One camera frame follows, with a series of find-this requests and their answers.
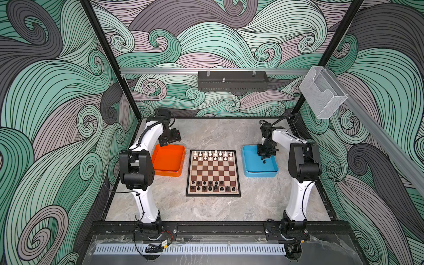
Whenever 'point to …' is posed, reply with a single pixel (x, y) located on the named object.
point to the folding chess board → (213, 173)
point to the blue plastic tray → (253, 166)
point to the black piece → (264, 162)
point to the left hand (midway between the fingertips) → (174, 139)
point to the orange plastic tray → (168, 160)
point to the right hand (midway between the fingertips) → (263, 155)
